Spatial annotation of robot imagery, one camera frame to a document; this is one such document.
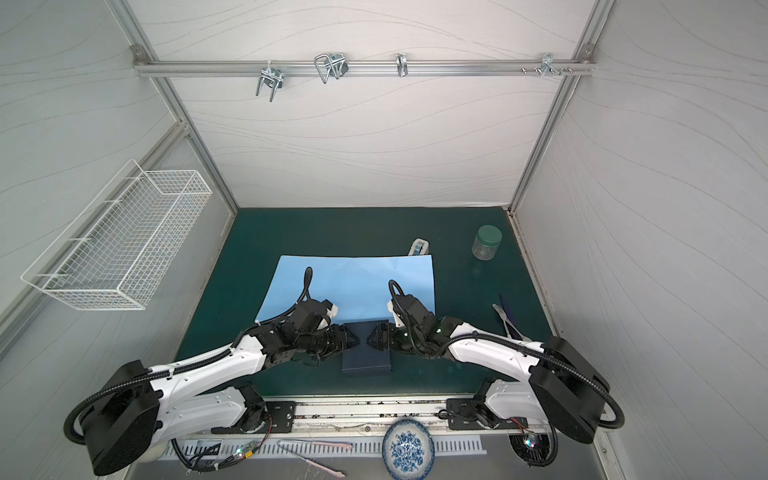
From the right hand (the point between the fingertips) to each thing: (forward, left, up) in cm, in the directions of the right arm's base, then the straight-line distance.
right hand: (379, 335), depth 80 cm
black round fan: (-22, -40, -11) cm, 47 cm away
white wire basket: (+7, +61, +26) cm, 66 cm away
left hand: (-2, +5, 0) cm, 6 cm away
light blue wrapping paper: (+19, +9, -7) cm, 22 cm away
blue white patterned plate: (-25, -9, -6) cm, 27 cm away
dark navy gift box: (-6, +4, 0) cm, 7 cm away
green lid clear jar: (+33, -33, +1) cm, 47 cm away
